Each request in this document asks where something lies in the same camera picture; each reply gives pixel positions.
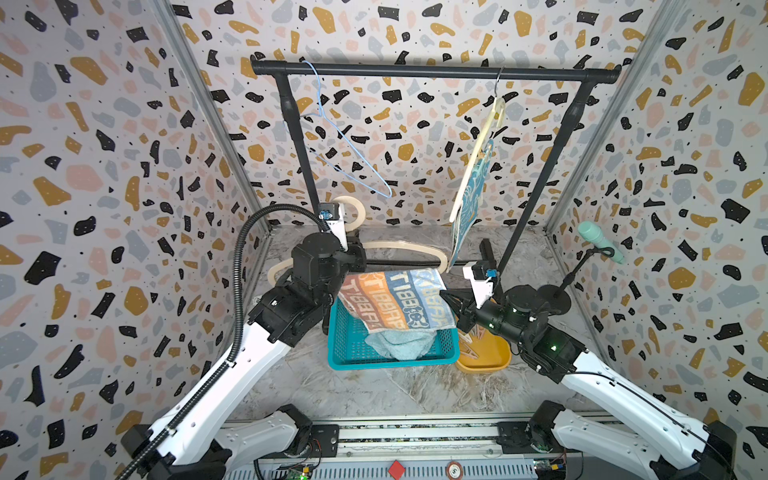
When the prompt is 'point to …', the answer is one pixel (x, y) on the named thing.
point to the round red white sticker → (454, 470)
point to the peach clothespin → (469, 352)
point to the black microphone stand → (557, 300)
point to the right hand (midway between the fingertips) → (448, 293)
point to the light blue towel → (402, 344)
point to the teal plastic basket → (349, 350)
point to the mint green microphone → (592, 233)
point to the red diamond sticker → (396, 470)
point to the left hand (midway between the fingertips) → (360, 230)
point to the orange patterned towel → (370, 296)
